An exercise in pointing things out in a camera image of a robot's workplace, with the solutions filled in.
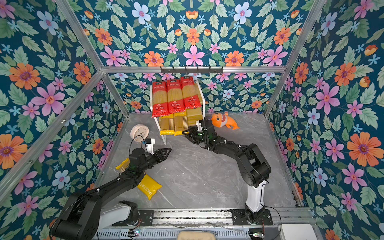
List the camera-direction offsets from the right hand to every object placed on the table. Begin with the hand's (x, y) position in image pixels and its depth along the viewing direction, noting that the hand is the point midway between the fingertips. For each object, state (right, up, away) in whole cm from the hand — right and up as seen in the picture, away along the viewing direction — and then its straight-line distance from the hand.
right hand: (183, 132), depth 86 cm
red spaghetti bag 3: (+5, +23, -3) cm, 23 cm away
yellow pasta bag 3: (-19, -30, -4) cm, 35 cm away
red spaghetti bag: (-10, +14, -11) cm, 20 cm away
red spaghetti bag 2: (-3, +18, -8) cm, 19 cm away
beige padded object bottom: (+9, -45, -20) cm, 51 cm away
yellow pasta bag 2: (-2, +5, +5) cm, 8 cm away
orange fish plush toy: (+24, +8, +18) cm, 31 cm away
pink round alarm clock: (-31, -1, +13) cm, 34 cm away
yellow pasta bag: (-10, +6, +5) cm, 13 cm away
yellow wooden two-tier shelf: (-15, +8, -5) cm, 18 cm away
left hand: (-6, -8, -5) cm, 11 cm away
